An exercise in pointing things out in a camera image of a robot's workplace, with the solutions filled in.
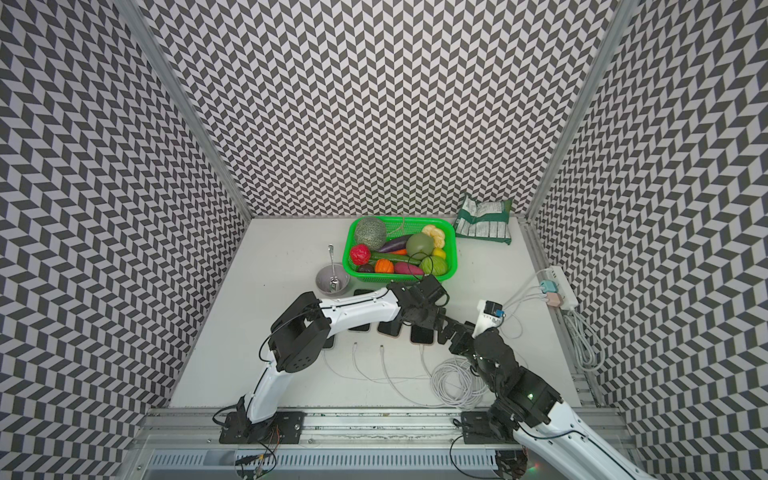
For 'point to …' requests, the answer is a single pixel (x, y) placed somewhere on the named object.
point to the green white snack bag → (488, 220)
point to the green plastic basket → (350, 241)
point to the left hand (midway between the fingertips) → (427, 320)
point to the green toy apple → (420, 245)
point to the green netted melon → (370, 231)
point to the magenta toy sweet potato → (407, 268)
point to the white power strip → (556, 273)
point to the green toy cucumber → (397, 257)
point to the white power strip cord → (586, 341)
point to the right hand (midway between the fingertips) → (450, 326)
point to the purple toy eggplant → (395, 244)
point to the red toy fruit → (360, 254)
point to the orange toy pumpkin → (384, 266)
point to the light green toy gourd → (433, 265)
